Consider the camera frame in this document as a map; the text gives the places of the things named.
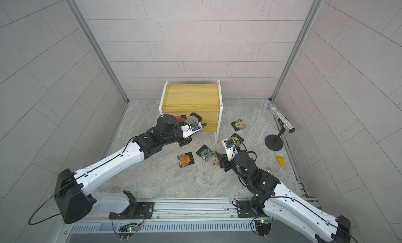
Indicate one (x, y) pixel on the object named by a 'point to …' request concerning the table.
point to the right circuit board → (263, 226)
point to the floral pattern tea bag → (238, 124)
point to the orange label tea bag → (183, 160)
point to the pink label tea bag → (215, 161)
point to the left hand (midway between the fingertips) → (198, 128)
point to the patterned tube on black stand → (275, 142)
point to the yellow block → (280, 160)
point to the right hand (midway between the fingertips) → (221, 150)
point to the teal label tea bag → (205, 153)
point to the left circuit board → (127, 230)
